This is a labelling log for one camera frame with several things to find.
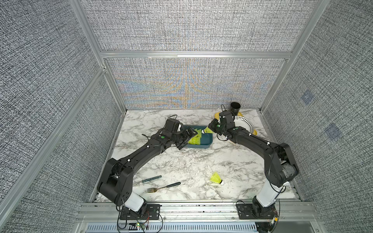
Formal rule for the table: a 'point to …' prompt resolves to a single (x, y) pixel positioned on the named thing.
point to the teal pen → (151, 178)
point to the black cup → (235, 107)
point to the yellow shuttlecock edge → (207, 130)
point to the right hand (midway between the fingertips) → (207, 119)
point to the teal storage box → (206, 139)
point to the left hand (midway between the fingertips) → (197, 136)
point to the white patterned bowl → (239, 121)
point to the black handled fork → (154, 190)
